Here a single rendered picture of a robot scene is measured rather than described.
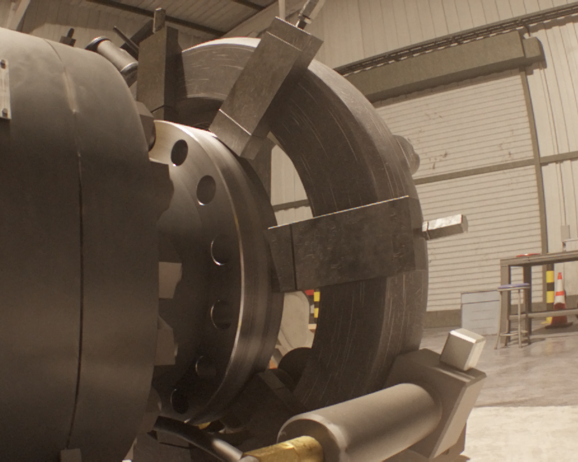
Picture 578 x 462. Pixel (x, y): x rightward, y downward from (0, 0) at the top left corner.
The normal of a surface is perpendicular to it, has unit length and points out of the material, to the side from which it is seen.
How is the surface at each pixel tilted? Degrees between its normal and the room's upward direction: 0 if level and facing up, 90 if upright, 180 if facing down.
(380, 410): 45
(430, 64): 90
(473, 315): 90
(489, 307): 90
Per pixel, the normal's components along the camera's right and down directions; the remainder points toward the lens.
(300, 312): 0.38, -0.14
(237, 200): 0.71, -0.48
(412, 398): 0.54, -0.77
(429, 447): -0.63, -0.10
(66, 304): 0.78, 0.00
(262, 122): 0.61, 0.56
